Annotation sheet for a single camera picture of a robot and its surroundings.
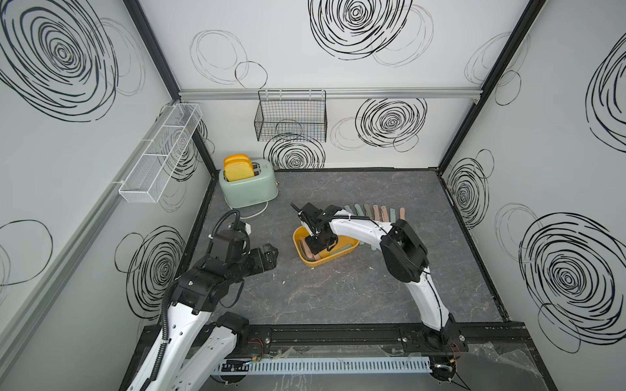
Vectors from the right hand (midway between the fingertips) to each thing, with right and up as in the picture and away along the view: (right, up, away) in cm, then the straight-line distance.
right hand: (316, 247), depth 93 cm
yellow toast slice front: (-31, +30, 0) cm, 43 cm away
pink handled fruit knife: (+26, +11, +9) cm, 30 cm away
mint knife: (+14, +14, +12) cm, 23 cm away
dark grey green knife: (+23, +13, +12) cm, 29 cm away
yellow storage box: (+10, 0, 0) cm, 10 cm away
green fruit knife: (+32, +11, +9) cm, 35 cm away
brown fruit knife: (+29, +12, +11) cm, 34 cm away
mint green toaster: (-23, +23, +6) cm, 33 cm away
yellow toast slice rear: (-31, +35, +1) cm, 46 cm away
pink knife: (+37, +12, +11) cm, 41 cm away
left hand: (-15, +3, -22) cm, 27 cm away
